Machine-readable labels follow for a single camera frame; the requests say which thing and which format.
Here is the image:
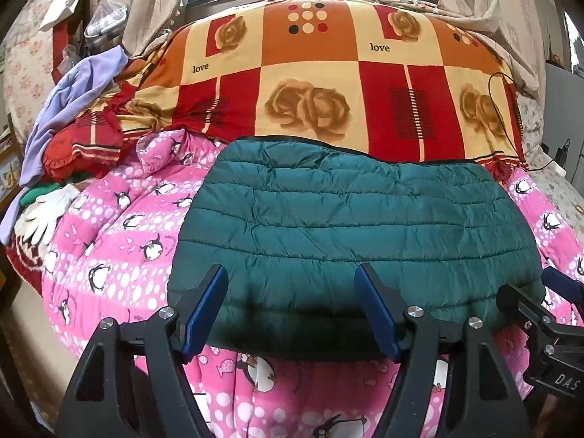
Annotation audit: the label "green quilted puffer jacket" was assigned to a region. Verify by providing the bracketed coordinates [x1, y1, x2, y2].
[167, 138, 545, 362]

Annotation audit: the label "floral bed sheet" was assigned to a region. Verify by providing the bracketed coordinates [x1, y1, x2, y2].
[517, 94, 584, 240]

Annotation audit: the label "pink penguin quilt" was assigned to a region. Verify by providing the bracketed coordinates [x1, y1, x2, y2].
[42, 130, 583, 437]

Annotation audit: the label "white knit gloves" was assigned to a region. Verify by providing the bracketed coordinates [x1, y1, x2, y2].
[15, 184, 80, 245]

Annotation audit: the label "red plaid cloth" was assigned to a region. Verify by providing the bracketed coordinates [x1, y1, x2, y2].
[42, 111, 124, 181]

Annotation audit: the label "red orange rose blanket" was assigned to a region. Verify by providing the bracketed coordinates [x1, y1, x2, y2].
[119, 0, 525, 170]

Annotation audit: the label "right beige curtain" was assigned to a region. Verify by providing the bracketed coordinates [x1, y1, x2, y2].
[381, 0, 545, 103]

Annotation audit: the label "lavender garment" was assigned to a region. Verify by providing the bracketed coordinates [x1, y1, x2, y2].
[1, 46, 129, 245]

